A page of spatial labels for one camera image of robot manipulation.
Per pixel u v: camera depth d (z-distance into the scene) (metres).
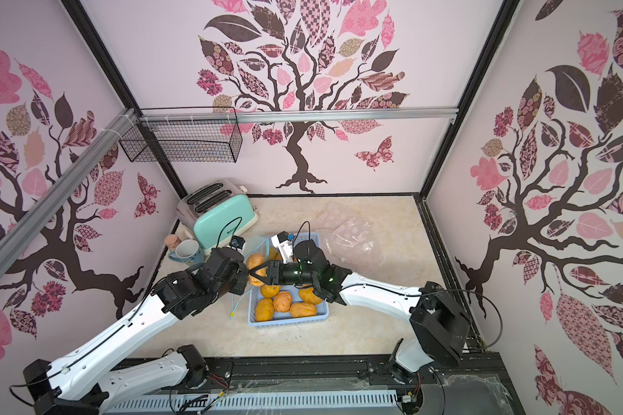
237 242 0.63
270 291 0.84
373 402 0.70
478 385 0.71
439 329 0.42
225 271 0.54
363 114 1.90
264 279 0.66
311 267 0.58
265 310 0.81
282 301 0.82
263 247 0.76
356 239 1.03
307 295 0.84
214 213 0.90
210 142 0.83
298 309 0.81
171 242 0.92
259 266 0.67
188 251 0.93
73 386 0.38
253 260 0.68
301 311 0.81
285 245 0.69
